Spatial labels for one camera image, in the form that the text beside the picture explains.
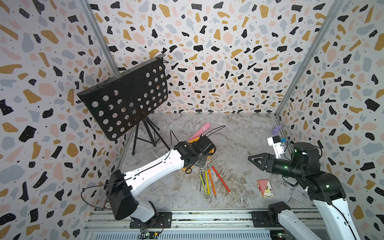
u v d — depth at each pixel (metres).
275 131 1.08
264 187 0.84
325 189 0.40
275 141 0.57
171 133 1.13
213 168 0.92
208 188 0.84
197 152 0.55
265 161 0.54
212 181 0.87
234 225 0.73
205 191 0.83
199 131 1.11
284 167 0.52
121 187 0.43
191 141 0.59
